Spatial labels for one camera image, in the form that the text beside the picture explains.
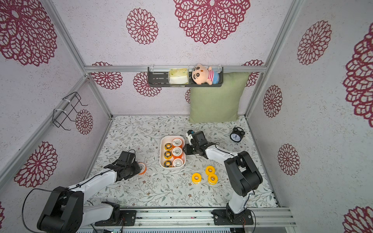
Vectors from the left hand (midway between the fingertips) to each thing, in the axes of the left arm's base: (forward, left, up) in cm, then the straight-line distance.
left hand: (139, 169), depth 90 cm
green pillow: (+41, -53, +17) cm, 69 cm away
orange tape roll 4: (0, -4, +1) cm, 4 cm away
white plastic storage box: (+20, -14, +4) cm, 25 cm away
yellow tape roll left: (-8, -36, 0) cm, 36 cm away
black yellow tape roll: (+16, -17, 0) cm, 24 cm away
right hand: (+12, -28, +6) cm, 31 cm away
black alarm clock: (+23, -65, +5) cm, 69 cm away
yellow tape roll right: (-8, -45, 0) cm, 46 cm away
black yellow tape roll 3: (+4, -18, 0) cm, 18 cm away
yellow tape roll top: (-2, -43, -1) cm, 43 cm away
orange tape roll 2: (+11, -24, +3) cm, 26 cm away
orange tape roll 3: (+4, -24, +1) cm, 25 cm away
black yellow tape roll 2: (+10, -17, 0) cm, 20 cm away
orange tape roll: (+18, -24, +3) cm, 30 cm away
